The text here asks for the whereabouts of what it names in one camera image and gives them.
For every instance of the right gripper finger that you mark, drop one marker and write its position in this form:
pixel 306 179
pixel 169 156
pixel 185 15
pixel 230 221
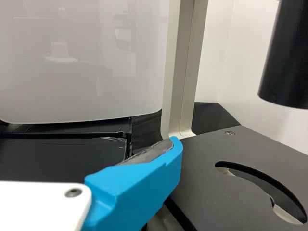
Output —
pixel 134 192

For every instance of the cream microscope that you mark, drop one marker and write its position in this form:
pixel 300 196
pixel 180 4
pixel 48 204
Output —
pixel 216 192

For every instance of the white box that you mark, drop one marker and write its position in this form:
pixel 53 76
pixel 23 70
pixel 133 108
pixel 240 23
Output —
pixel 72 60

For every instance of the black platform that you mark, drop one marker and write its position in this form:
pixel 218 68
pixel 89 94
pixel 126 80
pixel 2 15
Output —
pixel 144 130

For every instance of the black tray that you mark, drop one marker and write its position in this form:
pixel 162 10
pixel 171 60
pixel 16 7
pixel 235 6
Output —
pixel 60 156

